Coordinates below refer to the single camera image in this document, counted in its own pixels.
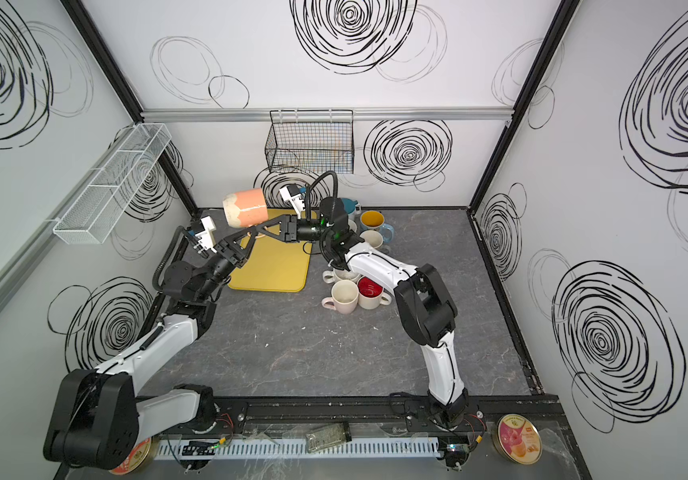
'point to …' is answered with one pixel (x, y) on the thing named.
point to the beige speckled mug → (332, 276)
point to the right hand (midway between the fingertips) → (255, 231)
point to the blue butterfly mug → (374, 220)
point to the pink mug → (344, 297)
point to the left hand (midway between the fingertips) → (259, 232)
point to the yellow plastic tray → (272, 265)
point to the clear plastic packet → (327, 437)
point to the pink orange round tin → (518, 439)
